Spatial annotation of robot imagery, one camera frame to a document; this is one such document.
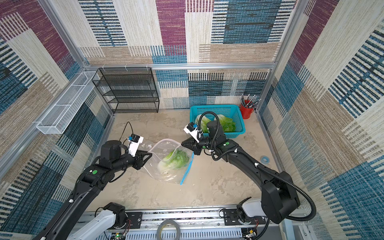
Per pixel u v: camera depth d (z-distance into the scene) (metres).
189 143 0.70
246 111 1.09
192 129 0.66
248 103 1.11
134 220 0.73
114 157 0.57
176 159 0.81
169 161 0.82
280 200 0.41
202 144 0.68
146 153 0.73
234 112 1.10
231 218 0.73
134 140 0.63
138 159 0.63
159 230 0.69
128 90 1.08
